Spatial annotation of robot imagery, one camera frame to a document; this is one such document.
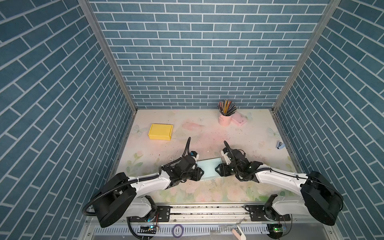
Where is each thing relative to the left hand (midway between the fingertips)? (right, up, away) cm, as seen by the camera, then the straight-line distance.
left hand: (202, 173), depth 84 cm
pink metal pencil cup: (+17, +30, +23) cm, 41 cm away
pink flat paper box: (+30, +32, +31) cm, 54 cm away
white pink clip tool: (+16, -22, -16) cm, 32 cm away
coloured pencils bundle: (+18, +39, +21) cm, 48 cm away
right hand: (+8, +3, +1) cm, 9 cm away
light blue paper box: (+4, +3, +1) cm, 5 cm away
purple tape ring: (-10, -22, -13) cm, 28 cm away
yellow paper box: (-27, +22, +18) cm, 39 cm away
